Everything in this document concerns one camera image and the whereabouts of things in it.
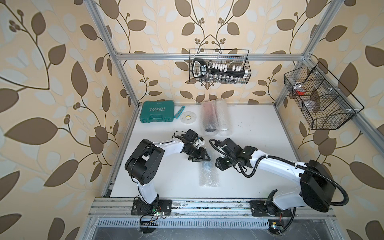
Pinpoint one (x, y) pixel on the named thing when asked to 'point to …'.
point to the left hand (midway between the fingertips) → (205, 158)
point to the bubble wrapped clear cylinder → (222, 114)
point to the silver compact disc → (188, 117)
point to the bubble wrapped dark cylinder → (210, 116)
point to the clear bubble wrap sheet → (209, 177)
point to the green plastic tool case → (157, 111)
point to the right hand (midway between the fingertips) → (217, 163)
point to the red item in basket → (299, 93)
